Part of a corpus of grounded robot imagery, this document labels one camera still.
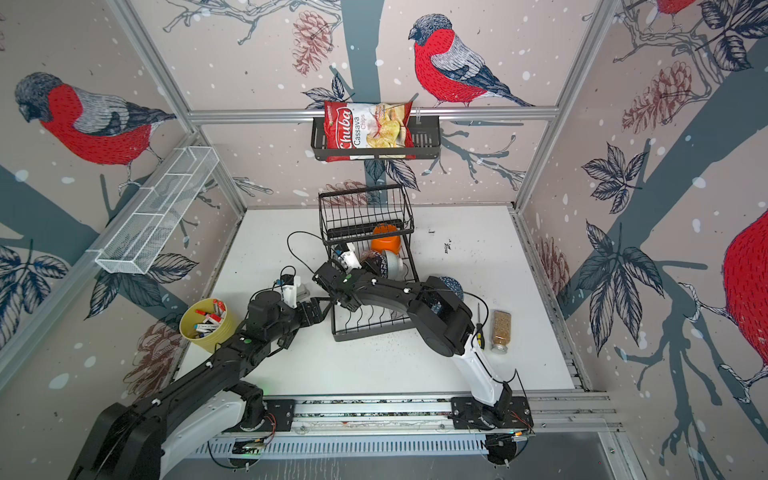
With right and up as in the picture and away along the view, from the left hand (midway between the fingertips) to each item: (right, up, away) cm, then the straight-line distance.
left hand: (323, 303), depth 82 cm
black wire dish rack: (+6, +25, +10) cm, 28 cm away
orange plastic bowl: (+19, +16, +17) cm, 30 cm away
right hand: (+14, +9, +8) cm, 19 cm away
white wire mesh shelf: (-44, +20, -9) cm, 49 cm away
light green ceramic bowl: (+20, +9, +12) cm, 25 cm away
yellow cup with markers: (-31, -5, -2) cm, 31 cm away
